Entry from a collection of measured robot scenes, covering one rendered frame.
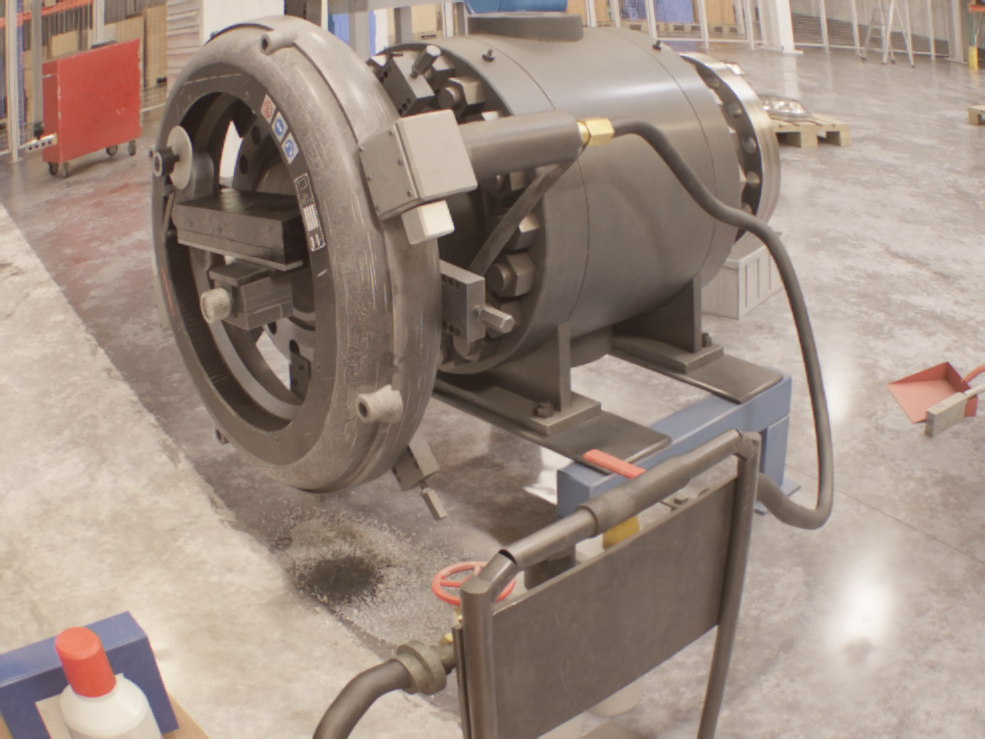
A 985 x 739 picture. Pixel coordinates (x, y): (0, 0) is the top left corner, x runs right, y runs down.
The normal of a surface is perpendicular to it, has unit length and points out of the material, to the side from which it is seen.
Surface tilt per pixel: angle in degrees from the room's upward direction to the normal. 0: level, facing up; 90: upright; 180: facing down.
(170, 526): 0
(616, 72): 40
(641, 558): 90
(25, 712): 95
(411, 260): 85
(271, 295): 87
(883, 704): 0
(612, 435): 0
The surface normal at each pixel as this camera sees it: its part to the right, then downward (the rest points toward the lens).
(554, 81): 0.38, -0.52
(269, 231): -0.77, 0.28
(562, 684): 0.63, 0.25
